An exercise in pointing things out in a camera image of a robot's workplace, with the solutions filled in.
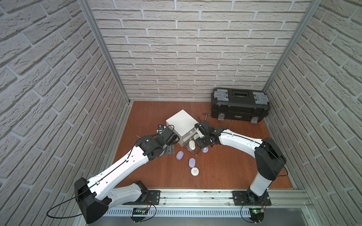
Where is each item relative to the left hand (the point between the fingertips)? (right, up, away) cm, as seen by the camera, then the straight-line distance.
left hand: (167, 144), depth 75 cm
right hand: (+21, -1, +15) cm, 26 cm away
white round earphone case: (+16, +2, +15) cm, 22 cm away
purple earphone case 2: (+6, -10, +12) cm, 17 cm away
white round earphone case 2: (+15, -17, +6) cm, 24 cm away
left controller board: (-14, -35, -2) cm, 38 cm away
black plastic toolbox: (+47, +24, +20) cm, 57 cm away
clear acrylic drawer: (+18, -7, +14) cm, 24 cm away
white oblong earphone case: (+14, -3, +12) cm, 19 cm away
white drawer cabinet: (+8, +10, +12) cm, 18 cm away
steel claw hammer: (+27, +17, +35) cm, 47 cm away
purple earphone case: (+22, -6, +10) cm, 25 cm away
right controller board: (+47, -35, -5) cm, 58 cm away
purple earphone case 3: (+14, -13, +9) cm, 21 cm away
